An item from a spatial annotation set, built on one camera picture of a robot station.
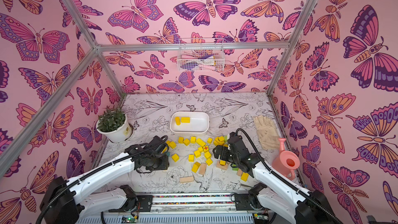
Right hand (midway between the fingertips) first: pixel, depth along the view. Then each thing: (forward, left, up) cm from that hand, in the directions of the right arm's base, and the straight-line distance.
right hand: (219, 150), depth 84 cm
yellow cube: (-2, +25, -5) cm, 25 cm away
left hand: (-7, +27, -1) cm, 28 cm away
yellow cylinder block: (+21, +26, -3) cm, 34 cm away
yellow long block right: (-11, -13, -6) cm, 18 cm away
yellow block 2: (-7, +13, -5) cm, 16 cm away
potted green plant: (+9, +58, +10) cm, 59 cm away
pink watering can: (-7, -31, +4) cm, 33 cm away
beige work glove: (+18, -32, -7) cm, 37 cm away
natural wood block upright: (-7, +9, -8) cm, 14 cm away
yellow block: (+24, +21, -5) cm, 32 cm away
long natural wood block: (-14, +18, -6) cm, 23 cm away
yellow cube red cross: (+3, +8, -5) cm, 10 cm away
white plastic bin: (+23, +12, -6) cm, 26 cm away
